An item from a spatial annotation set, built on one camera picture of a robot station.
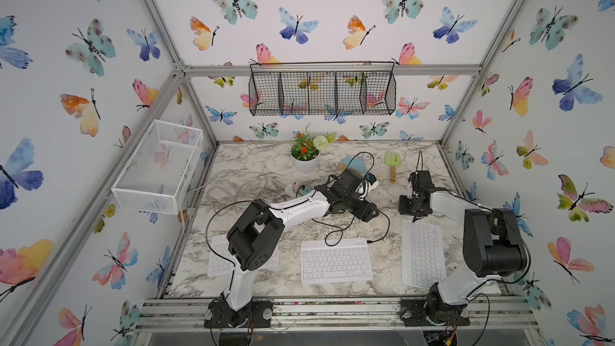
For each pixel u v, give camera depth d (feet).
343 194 2.29
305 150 3.20
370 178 2.56
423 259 2.76
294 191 3.33
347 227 3.04
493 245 1.53
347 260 2.77
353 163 3.73
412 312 2.42
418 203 2.39
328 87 3.21
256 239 1.61
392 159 3.76
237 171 3.64
